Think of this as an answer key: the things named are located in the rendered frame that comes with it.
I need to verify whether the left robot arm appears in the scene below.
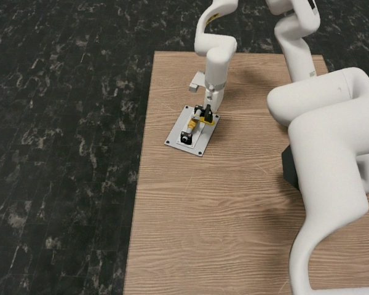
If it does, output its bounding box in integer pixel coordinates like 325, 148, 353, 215
266, 68, 369, 295

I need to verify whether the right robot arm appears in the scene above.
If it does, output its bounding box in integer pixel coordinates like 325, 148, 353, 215
189, 0, 320, 93

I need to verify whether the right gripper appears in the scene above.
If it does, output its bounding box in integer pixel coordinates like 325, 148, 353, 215
204, 87, 225, 123

